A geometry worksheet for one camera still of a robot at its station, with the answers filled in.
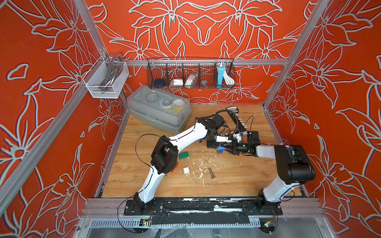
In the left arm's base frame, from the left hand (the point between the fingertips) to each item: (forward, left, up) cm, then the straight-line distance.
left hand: (216, 141), depth 88 cm
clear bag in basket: (+28, +17, +23) cm, 40 cm away
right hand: (-2, -3, -2) cm, 4 cm away
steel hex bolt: (-18, +2, -8) cm, 20 cm away
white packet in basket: (+25, +26, +24) cm, 43 cm away
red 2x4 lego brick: (-14, +24, -9) cm, 29 cm away
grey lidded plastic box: (+13, +34, +11) cm, 38 cm away
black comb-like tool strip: (+23, -19, -10) cm, 32 cm away
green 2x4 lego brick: (-7, +19, -8) cm, 22 cm away
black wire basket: (+39, +18, +22) cm, 48 cm away
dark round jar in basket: (+32, +39, +18) cm, 53 cm away
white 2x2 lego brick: (-17, +17, -7) cm, 25 cm away
